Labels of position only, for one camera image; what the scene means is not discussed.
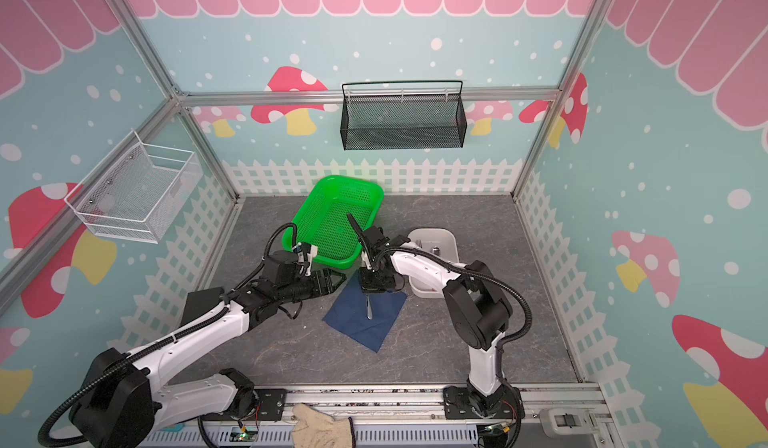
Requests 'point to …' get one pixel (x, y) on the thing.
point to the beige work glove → (316, 429)
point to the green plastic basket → (321, 218)
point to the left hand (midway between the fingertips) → (338, 285)
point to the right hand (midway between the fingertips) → (363, 290)
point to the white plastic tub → (442, 240)
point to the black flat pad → (199, 301)
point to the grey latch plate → (562, 422)
